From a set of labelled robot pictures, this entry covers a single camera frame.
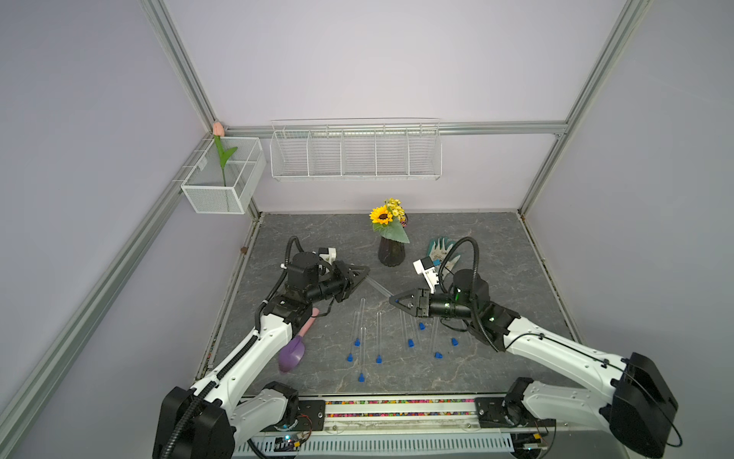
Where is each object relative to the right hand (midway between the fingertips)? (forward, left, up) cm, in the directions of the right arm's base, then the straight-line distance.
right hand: (390, 302), depth 69 cm
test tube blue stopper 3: (-11, +8, -24) cm, 28 cm away
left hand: (+8, +5, +1) cm, 9 cm away
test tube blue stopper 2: (-1, +9, -23) cm, 25 cm away
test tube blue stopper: (+3, +2, 0) cm, 4 cm away
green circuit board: (-27, +27, -26) cm, 46 cm away
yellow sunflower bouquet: (+27, -1, 0) cm, 27 cm away
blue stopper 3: (-6, -15, -23) cm, 28 cm away
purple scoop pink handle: (-5, +28, -21) cm, 36 cm away
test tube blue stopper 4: (-7, +3, -23) cm, 24 cm away
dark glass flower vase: (+28, -2, -17) cm, 33 cm away
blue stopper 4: (-2, -20, -23) cm, 31 cm away
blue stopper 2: (+3, -11, -23) cm, 26 cm away
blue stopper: (-2, -8, -24) cm, 25 cm away
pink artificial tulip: (+46, +52, +10) cm, 70 cm away
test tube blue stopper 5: (-2, -7, -23) cm, 24 cm away
